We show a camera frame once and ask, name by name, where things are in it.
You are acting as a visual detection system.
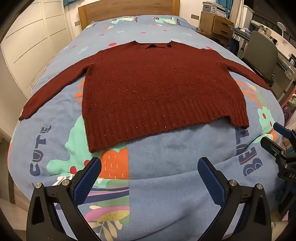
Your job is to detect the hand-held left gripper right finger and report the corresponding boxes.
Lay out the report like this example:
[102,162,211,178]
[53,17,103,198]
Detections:
[198,157,278,241]

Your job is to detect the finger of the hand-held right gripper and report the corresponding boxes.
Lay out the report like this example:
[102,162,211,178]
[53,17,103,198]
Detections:
[260,136,287,161]
[273,122,293,138]

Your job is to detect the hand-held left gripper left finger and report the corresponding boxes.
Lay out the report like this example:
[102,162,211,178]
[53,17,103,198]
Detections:
[26,157,102,241]

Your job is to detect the dark red knit sweater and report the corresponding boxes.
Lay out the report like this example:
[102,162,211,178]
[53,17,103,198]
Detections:
[18,40,272,154]

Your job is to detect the white desk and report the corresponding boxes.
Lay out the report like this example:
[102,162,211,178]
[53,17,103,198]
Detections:
[275,47,296,106]

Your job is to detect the blue printed bed sheet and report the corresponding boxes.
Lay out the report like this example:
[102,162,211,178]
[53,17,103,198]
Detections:
[8,14,285,241]

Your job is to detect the grey office chair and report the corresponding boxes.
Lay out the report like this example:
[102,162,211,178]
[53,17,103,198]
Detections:
[241,30,279,89]

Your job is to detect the dark blue bag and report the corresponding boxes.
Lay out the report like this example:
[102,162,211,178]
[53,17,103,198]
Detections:
[228,37,239,55]

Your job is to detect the white desk lamp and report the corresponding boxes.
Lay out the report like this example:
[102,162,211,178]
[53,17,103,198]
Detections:
[277,22,287,38]

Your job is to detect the wooden bedside cabinet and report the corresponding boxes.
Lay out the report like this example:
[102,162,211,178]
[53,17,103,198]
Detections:
[199,11,235,39]

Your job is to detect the grey printer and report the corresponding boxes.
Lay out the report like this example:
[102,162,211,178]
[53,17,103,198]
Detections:
[202,1,223,14]

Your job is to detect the white wardrobe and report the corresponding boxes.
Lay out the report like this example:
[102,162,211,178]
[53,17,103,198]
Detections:
[0,0,81,98]

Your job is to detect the wooden headboard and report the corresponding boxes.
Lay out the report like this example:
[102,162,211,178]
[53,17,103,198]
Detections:
[78,0,180,30]

